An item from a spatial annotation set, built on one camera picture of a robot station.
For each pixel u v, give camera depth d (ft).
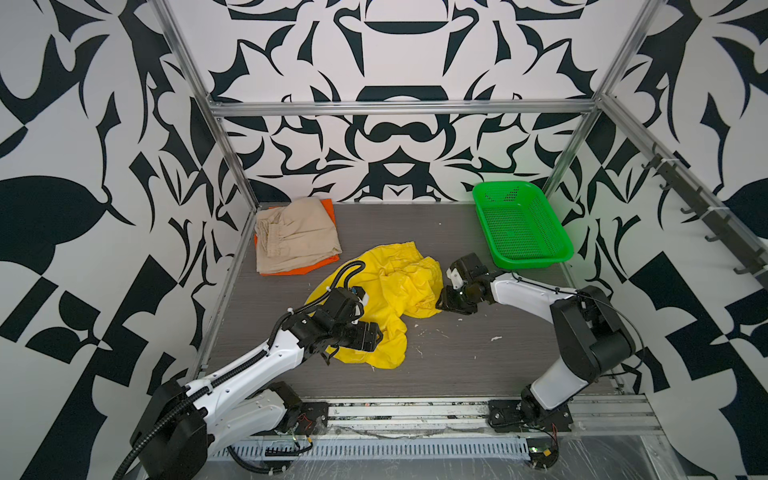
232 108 3.40
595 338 1.52
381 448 2.34
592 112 3.03
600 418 2.49
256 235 3.44
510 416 2.45
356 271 2.28
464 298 2.59
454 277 2.88
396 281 2.88
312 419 2.40
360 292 2.46
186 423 1.29
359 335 2.31
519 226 3.72
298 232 3.37
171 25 2.44
